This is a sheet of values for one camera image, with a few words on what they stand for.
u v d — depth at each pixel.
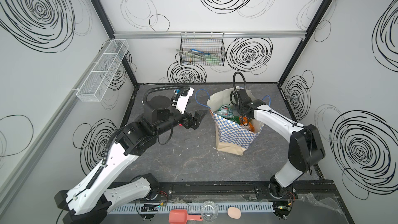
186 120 0.51
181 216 0.67
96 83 0.74
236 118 0.89
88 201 0.37
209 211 0.69
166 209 0.69
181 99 0.48
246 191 0.75
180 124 0.53
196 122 0.51
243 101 0.69
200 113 0.50
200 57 0.86
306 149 0.45
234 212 0.67
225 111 0.87
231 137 0.76
